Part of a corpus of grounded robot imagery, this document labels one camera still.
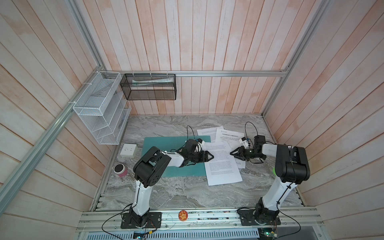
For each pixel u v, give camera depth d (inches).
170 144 43.2
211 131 43.8
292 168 20.1
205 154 33.7
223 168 36.2
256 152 31.1
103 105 28.6
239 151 35.3
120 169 32.8
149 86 41.1
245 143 36.5
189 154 30.7
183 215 29.4
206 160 33.0
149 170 21.0
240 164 36.5
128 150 37.5
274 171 22.2
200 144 34.9
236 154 36.8
